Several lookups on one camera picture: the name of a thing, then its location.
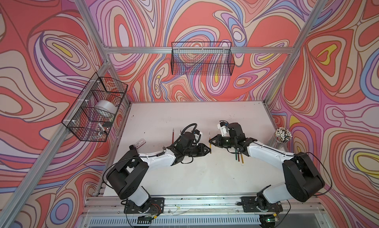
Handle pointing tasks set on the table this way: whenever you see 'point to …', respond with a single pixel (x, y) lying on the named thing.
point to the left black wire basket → (93, 114)
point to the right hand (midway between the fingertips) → (210, 144)
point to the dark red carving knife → (238, 158)
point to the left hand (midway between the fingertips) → (212, 152)
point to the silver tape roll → (106, 108)
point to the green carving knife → (236, 155)
